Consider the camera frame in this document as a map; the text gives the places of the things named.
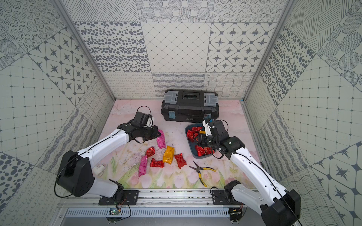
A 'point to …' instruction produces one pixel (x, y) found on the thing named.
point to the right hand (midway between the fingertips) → (198, 141)
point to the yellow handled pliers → (198, 169)
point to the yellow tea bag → (168, 155)
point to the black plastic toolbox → (190, 106)
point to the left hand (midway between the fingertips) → (161, 131)
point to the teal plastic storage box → (192, 145)
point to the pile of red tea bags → (192, 135)
